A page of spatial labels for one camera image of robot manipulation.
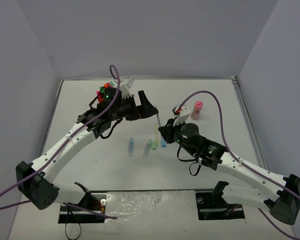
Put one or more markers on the pink-capped clear bottle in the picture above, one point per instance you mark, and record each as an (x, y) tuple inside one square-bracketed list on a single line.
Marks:
[(197, 110)]

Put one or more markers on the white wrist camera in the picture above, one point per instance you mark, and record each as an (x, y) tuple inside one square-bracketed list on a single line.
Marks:
[(125, 87), (181, 114)]

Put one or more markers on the light blue cap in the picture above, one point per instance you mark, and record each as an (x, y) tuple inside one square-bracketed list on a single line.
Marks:
[(163, 143)]

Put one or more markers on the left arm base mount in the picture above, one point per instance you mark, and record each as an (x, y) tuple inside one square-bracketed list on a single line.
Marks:
[(74, 218)]

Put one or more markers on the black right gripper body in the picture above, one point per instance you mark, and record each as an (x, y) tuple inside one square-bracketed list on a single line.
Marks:
[(170, 130)]

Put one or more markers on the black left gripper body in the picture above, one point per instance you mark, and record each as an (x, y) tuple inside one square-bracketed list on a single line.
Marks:
[(135, 108)]

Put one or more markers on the orange round desk organizer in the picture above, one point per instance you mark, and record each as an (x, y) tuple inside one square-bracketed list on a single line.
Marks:
[(100, 99)]

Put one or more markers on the aluminium table edge rail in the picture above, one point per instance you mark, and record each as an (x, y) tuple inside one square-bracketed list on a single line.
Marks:
[(257, 148)]

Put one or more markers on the yellow thin pen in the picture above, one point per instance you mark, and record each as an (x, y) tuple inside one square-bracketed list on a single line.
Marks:
[(156, 134)]

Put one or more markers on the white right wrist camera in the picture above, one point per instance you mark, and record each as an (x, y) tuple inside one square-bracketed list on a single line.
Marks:
[(181, 114)]

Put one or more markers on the light blue highlighter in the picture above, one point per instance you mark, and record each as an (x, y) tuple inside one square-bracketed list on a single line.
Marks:
[(131, 147)]

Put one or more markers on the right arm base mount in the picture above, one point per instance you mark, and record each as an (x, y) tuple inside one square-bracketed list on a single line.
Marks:
[(211, 205)]

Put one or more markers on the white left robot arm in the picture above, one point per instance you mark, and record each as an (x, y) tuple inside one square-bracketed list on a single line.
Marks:
[(37, 177)]

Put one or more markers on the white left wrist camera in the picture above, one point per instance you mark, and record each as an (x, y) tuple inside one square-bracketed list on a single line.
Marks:
[(125, 87)]

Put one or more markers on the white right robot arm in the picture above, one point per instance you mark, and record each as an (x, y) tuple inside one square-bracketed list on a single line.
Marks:
[(275, 193)]

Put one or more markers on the light green highlighter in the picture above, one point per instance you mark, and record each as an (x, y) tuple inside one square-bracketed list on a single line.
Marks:
[(147, 148)]

